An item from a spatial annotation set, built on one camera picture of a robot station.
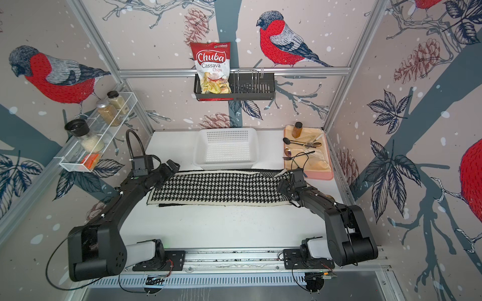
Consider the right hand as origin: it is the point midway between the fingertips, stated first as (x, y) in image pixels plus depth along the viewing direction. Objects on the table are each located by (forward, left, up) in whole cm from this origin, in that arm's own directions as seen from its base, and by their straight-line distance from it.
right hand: (284, 186), depth 94 cm
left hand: (+2, +53, +13) cm, 55 cm away
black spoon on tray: (+31, -5, 0) cm, 32 cm away
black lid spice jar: (-3, +77, +35) cm, 85 cm away
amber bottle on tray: (+35, -10, +6) cm, 37 cm away
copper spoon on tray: (+21, -4, +1) cm, 22 cm away
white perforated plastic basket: (+20, +31, +5) cm, 37 cm away
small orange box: (-10, +75, +33) cm, 82 cm away
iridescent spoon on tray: (+29, -21, +1) cm, 36 cm away
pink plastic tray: (+13, -19, 0) cm, 23 cm away
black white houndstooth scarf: (-3, +31, 0) cm, 31 cm away
